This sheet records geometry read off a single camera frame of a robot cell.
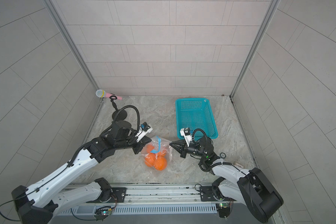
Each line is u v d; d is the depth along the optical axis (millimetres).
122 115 1051
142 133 605
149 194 724
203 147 605
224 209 687
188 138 670
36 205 369
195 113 1049
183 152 659
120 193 713
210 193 711
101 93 825
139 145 592
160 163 723
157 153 716
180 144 681
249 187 402
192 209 679
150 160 725
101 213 654
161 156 708
